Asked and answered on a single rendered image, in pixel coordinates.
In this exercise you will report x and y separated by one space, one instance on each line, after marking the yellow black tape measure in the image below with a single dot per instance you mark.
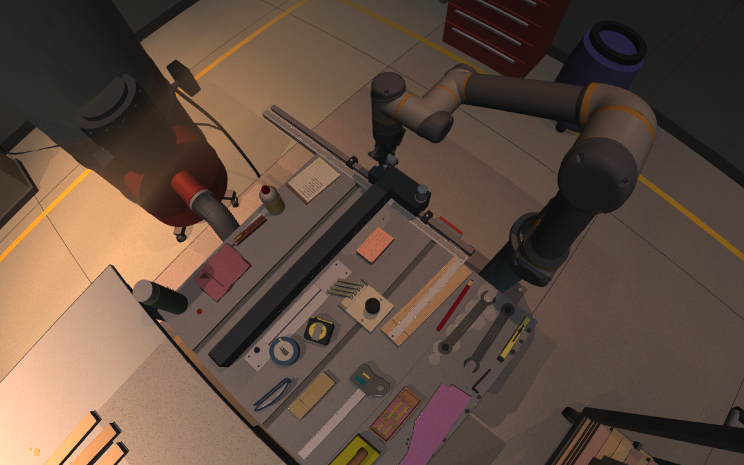
319 330

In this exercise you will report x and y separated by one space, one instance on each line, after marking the blue drum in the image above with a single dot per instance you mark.
604 61

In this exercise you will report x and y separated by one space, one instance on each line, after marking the black lumber cart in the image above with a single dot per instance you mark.
611 442

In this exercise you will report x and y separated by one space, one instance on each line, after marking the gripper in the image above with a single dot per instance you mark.
387 137

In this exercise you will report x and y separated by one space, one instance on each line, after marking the pink sheet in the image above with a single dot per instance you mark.
436 423

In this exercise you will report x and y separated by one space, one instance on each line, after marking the yellow push block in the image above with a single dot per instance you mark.
354 453

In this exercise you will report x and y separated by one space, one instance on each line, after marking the black featherboard knob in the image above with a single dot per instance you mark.
372 306

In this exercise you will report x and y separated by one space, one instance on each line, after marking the dark red dust collector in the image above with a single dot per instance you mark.
88 97

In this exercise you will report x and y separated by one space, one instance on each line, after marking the yellow bottle red cap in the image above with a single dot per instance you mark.
272 201

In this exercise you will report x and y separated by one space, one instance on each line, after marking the wooden box of screws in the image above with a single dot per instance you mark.
396 414

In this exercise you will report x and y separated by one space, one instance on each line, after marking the tan wooden block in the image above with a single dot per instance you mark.
312 395

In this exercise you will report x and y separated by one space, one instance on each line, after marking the yellow pocket level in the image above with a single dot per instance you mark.
514 338

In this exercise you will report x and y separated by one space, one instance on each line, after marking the pink cloth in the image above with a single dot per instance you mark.
222 272

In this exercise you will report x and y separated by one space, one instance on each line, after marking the white printed paper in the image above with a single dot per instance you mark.
314 180

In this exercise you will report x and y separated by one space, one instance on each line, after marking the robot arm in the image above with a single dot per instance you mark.
520 97

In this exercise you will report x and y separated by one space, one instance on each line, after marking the blue round tape roll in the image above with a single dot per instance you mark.
285 351

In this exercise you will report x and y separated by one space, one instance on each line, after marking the beige featherboard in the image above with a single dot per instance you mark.
356 309

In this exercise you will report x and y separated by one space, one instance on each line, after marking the light grey throat plate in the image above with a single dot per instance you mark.
294 316

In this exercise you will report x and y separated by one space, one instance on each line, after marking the red tool chest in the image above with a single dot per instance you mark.
504 29

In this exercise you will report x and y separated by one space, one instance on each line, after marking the dark green cylinder grey cap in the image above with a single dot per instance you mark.
162 298

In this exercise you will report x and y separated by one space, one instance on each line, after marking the black hex key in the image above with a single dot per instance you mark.
480 382

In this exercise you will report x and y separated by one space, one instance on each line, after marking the red saw switch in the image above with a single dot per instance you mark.
450 225

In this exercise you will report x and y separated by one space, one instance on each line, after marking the grey fence lock knob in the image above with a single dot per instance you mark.
421 192

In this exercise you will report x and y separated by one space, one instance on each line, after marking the grey open-end wrench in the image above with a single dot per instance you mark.
489 337
467 323

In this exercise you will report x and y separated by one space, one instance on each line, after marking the grey ruled fence rail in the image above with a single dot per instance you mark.
307 139

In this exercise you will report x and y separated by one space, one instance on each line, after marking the light outfeed table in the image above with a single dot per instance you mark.
55 387

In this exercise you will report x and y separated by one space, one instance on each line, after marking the light wooden strip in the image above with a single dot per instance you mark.
72 440
112 455
93 447

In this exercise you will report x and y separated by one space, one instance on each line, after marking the black rip fence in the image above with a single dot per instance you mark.
307 271

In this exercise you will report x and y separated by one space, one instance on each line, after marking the orange note card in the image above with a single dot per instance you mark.
375 245

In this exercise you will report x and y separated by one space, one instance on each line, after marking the red pencil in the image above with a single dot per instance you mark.
454 305

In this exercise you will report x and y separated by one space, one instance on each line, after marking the maple test strip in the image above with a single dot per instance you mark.
427 301

